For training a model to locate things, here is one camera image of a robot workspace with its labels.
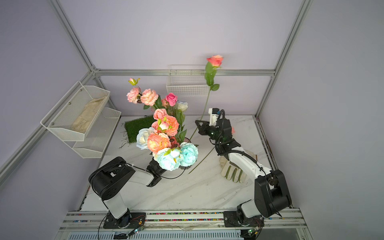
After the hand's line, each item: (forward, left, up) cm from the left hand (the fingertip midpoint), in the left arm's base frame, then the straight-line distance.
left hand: (186, 149), depth 86 cm
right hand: (+8, -7, +14) cm, 18 cm away
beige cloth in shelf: (+6, +54, +18) cm, 57 cm away
